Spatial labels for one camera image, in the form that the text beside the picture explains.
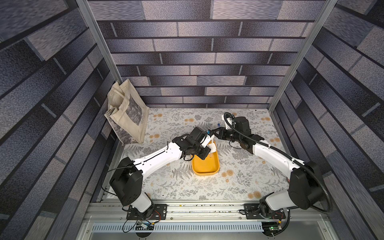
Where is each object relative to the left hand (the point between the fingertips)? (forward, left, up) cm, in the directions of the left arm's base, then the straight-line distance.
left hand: (209, 150), depth 80 cm
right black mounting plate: (-27, -21, -13) cm, 37 cm away
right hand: (+10, -2, +4) cm, 11 cm away
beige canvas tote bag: (+22, +50, +6) cm, 55 cm away
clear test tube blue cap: (+3, +1, +13) cm, 13 cm away
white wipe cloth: (0, -1, +3) cm, 4 cm away
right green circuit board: (-34, -29, -15) cm, 47 cm away
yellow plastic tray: (-4, -1, -12) cm, 13 cm away
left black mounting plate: (-28, +25, -14) cm, 40 cm away
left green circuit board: (-33, +33, -15) cm, 49 cm away
